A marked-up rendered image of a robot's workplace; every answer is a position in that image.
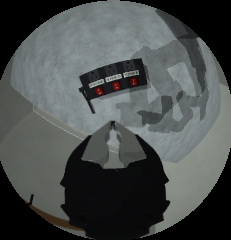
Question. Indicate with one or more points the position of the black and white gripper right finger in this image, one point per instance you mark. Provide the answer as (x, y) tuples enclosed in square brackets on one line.
[(133, 148)]

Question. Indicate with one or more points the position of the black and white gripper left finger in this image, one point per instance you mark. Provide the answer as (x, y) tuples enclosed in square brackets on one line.
[(94, 149)]

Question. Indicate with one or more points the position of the black power strip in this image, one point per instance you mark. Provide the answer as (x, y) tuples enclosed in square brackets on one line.
[(112, 78)]

